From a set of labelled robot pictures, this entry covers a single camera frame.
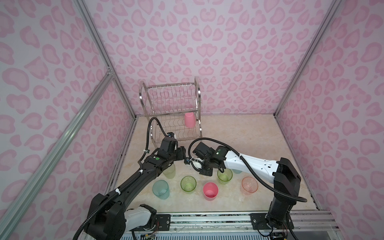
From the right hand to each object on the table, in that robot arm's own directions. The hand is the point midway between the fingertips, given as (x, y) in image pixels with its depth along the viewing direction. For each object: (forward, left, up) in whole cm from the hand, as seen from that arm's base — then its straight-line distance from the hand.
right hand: (202, 165), depth 82 cm
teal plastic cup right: (-14, -13, +24) cm, 30 cm away
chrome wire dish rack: (+50, +20, -2) cm, 54 cm away
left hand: (+8, +12, +5) cm, 15 cm away
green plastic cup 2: (-7, +8, -11) cm, 15 cm away
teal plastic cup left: (-10, +23, -10) cm, 27 cm away
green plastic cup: (-3, -13, -10) cm, 17 cm away
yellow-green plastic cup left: (0, +19, -10) cm, 22 cm away
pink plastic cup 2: (-11, -5, -9) cm, 15 cm away
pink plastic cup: (+32, +9, +2) cm, 33 cm away
